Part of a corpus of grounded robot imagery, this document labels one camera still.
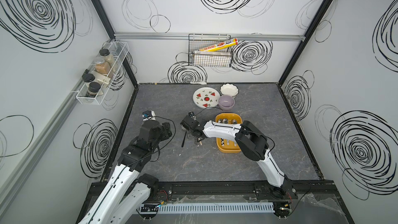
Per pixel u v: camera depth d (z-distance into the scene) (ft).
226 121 3.16
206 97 3.66
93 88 2.01
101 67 2.32
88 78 2.03
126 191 1.53
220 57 2.84
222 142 2.90
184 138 2.99
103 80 2.31
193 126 2.40
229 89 3.79
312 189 2.51
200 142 2.92
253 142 1.75
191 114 2.82
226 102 3.45
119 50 3.16
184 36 2.99
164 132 2.11
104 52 2.42
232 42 2.91
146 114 2.06
